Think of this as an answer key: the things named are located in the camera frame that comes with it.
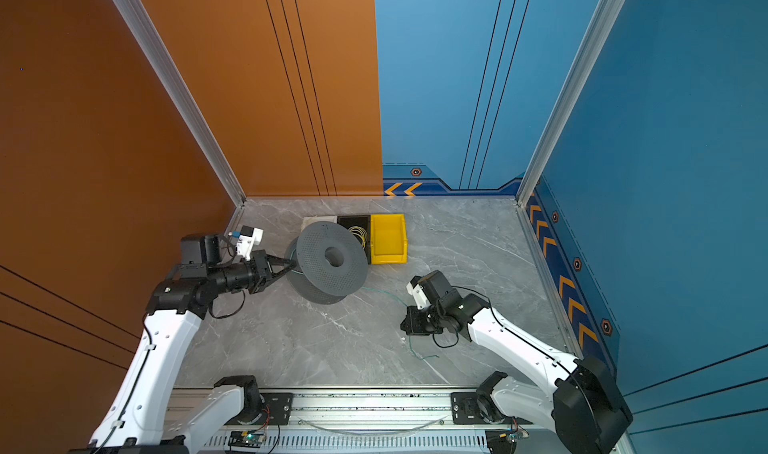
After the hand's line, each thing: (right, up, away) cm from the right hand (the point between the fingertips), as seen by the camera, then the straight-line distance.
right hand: (399, 328), depth 78 cm
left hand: (-25, +19, -9) cm, 32 cm away
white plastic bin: (-31, +29, +25) cm, 50 cm away
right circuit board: (+27, -22, -9) cm, 36 cm away
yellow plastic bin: (-3, +22, +28) cm, 36 cm away
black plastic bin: (-12, +29, +28) cm, 42 cm away
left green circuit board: (-37, -24, -7) cm, 45 cm away
